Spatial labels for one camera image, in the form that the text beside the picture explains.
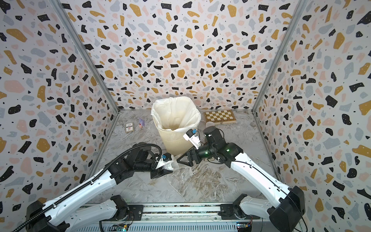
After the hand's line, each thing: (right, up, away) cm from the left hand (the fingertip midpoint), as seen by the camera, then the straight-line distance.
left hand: (171, 164), depth 72 cm
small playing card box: (-38, +18, +37) cm, 56 cm away
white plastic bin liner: (+1, +27, +22) cm, 34 cm away
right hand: (+6, +4, -5) cm, 9 cm away
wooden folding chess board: (+32, +26, +42) cm, 59 cm away
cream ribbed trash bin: (0, +10, +7) cm, 13 cm away
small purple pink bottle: (-29, +21, +36) cm, 51 cm away
